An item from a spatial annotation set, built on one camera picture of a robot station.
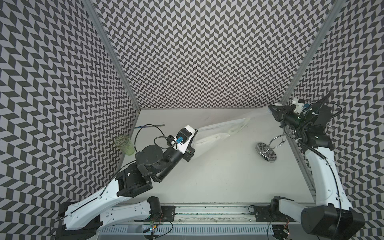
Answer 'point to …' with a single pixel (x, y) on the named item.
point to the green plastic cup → (123, 142)
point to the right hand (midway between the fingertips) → (268, 108)
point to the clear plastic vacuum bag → (206, 134)
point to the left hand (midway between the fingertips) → (193, 132)
